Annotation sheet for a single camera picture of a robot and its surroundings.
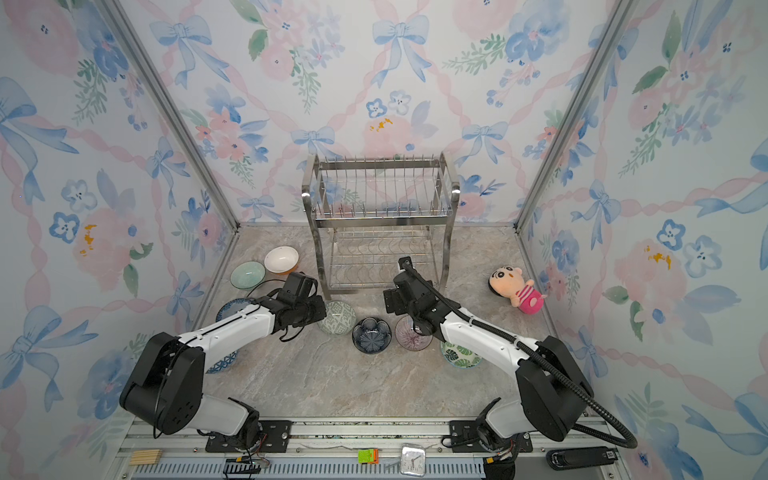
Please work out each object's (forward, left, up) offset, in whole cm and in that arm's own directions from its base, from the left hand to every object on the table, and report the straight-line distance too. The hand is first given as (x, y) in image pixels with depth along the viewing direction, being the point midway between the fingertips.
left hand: (326, 307), depth 90 cm
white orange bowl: (+21, +19, -4) cm, 28 cm away
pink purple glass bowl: (-7, -25, -6) cm, 26 cm away
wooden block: (-37, +38, -6) cm, 54 cm away
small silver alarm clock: (-38, -25, -4) cm, 45 cm away
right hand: (+3, -23, +7) cm, 24 cm away
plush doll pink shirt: (+9, -57, +1) cm, 58 cm away
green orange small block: (-37, -14, -4) cm, 40 cm away
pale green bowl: (+13, +29, -2) cm, 32 cm away
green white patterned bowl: (-2, -4, -4) cm, 6 cm away
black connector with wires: (-39, +17, -9) cm, 43 cm away
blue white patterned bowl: (+1, +29, -2) cm, 29 cm away
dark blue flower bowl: (-7, -14, -5) cm, 16 cm away
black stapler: (-37, -63, -2) cm, 73 cm away
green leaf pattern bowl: (-13, -39, -5) cm, 42 cm away
